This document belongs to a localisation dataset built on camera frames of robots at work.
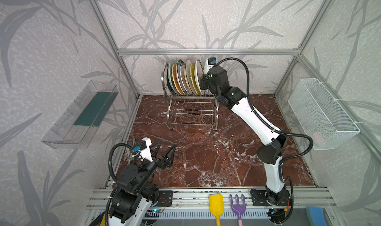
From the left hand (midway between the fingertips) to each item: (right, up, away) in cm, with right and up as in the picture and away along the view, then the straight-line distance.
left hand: (171, 141), depth 64 cm
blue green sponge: (+66, -35, +3) cm, 75 cm away
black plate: (-3, +26, +10) cm, 28 cm away
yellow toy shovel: (+21, -32, +8) cm, 39 cm away
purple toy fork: (+31, -34, +6) cm, 47 cm away
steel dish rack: (+5, +13, +40) cm, 43 cm away
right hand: (+15, +34, +12) cm, 39 cm away
